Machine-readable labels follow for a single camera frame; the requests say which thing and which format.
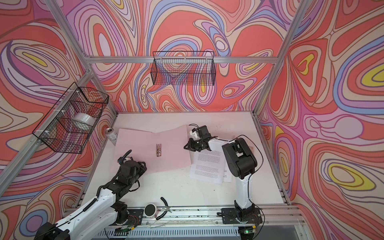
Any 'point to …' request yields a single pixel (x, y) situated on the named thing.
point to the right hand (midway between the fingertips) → (185, 149)
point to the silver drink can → (111, 135)
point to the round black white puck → (150, 210)
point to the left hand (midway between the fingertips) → (146, 164)
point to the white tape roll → (83, 121)
